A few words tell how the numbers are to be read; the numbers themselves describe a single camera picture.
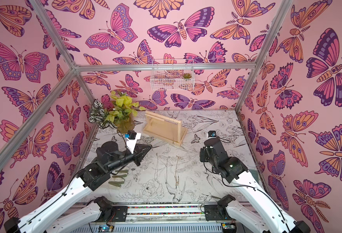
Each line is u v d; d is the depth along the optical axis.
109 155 0.47
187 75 0.94
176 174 0.87
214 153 0.55
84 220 0.56
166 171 0.88
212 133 0.65
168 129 1.12
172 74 0.95
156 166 0.92
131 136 0.56
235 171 0.49
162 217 0.73
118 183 0.83
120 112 0.90
